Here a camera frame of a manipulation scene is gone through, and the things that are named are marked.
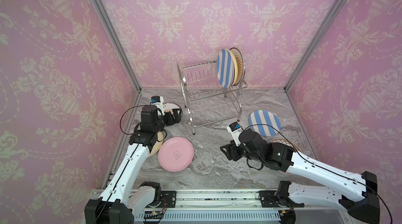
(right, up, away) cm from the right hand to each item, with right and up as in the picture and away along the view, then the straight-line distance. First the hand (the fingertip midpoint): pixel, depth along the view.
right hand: (226, 145), depth 71 cm
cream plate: (-37, -5, +19) cm, 42 cm away
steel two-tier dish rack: (-8, +21, +42) cm, 47 cm away
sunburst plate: (-35, +17, +38) cm, 54 cm away
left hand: (-25, +15, +8) cm, 30 cm away
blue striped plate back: (+32, +10, +33) cm, 46 cm away
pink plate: (-26, -10, +17) cm, 33 cm away
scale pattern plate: (+37, -3, +19) cm, 42 cm away
